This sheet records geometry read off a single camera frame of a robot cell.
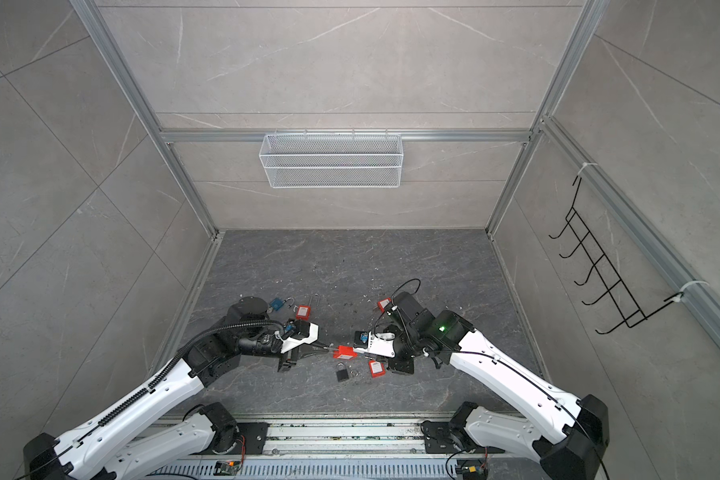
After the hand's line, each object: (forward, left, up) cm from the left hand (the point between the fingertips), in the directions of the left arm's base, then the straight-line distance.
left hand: (325, 339), depth 67 cm
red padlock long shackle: (+19, +10, -21) cm, 30 cm away
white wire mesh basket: (+62, 0, +7) cm, 62 cm away
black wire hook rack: (+4, -65, +10) cm, 66 cm away
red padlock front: (0, -13, -21) cm, 25 cm away
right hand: (0, -13, -8) cm, 15 cm away
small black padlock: (0, -2, -22) cm, 22 cm away
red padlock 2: (-3, -4, 0) cm, 6 cm away
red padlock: (+21, -15, -21) cm, 34 cm away
